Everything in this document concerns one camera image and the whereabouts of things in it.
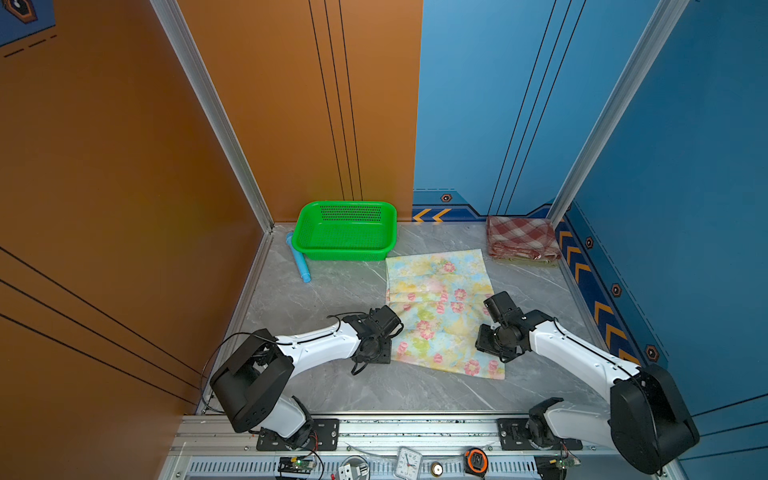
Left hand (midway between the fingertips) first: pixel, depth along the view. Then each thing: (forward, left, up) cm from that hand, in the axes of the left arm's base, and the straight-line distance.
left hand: (382, 353), depth 87 cm
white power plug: (-25, +6, -1) cm, 26 cm away
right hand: (+2, -28, +3) cm, 28 cm away
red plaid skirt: (+41, -53, +6) cm, 67 cm away
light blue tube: (+34, +31, +2) cm, 46 cm away
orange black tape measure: (-26, -22, +4) cm, 35 cm away
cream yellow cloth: (+18, -18, +2) cm, 25 cm away
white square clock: (-26, -7, +2) cm, 27 cm away
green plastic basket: (+49, +16, +1) cm, 51 cm away
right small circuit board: (-26, -44, +1) cm, 51 cm away
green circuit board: (-27, +20, -1) cm, 33 cm away
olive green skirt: (+33, -51, +2) cm, 61 cm away
